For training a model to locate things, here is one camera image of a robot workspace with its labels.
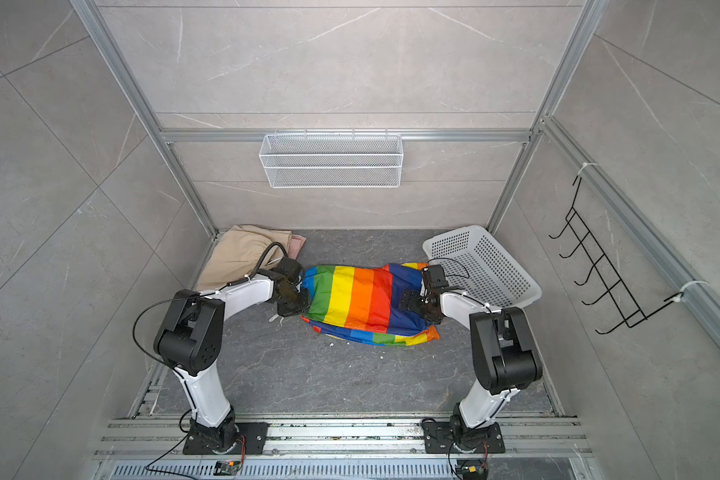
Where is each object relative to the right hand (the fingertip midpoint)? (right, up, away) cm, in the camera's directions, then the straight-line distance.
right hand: (411, 305), depth 97 cm
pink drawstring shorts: (-42, +21, +15) cm, 49 cm away
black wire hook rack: (+38, +8, -35) cm, 52 cm away
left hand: (-34, +1, 0) cm, 34 cm away
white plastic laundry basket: (+26, +13, +13) cm, 32 cm away
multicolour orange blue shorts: (-17, 0, -2) cm, 17 cm away
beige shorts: (-59, +17, +4) cm, 61 cm away
